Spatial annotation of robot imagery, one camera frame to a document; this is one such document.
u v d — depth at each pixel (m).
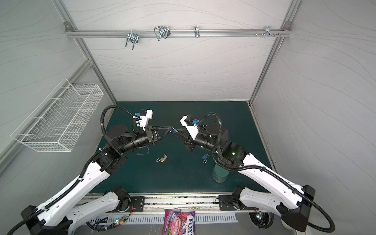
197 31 0.78
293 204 0.39
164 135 0.57
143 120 0.58
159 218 0.70
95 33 0.78
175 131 0.59
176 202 0.75
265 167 0.43
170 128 0.59
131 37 0.78
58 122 0.69
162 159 0.89
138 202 0.74
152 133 0.52
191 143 0.53
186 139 0.54
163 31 0.76
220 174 0.73
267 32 0.77
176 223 0.67
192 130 0.52
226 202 0.71
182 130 0.59
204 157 0.90
